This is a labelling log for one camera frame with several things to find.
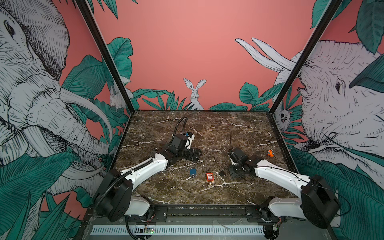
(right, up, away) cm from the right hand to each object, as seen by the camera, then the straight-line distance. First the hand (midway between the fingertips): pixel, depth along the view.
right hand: (230, 168), depth 86 cm
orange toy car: (+29, +7, +10) cm, 31 cm away
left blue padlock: (-22, -3, +3) cm, 22 cm away
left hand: (-19, +11, -2) cm, 22 cm away
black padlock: (-5, -4, +3) cm, 6 cm away
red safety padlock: (-12, -5, 0) cm, 13 cm away
